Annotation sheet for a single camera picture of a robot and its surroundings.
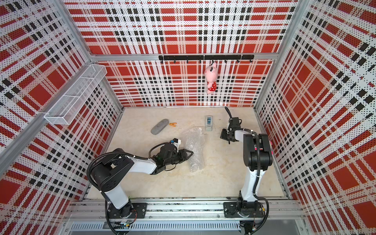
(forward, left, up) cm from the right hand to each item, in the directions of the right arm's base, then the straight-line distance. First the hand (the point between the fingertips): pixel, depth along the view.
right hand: (225, 135), depth 103 cm
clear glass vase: (-11, +21, +8) cm, 25 cm away
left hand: (-17, +22, +5) cm, 28 cm away
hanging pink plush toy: (+23, +10, +34) cm, 42 cm away
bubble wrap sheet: (-10, +22, +8) cm, 25 cm away
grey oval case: (+5, +48, +3) cm, 49 cm away
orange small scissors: (+11, +39, 0) cm, 40 cm away
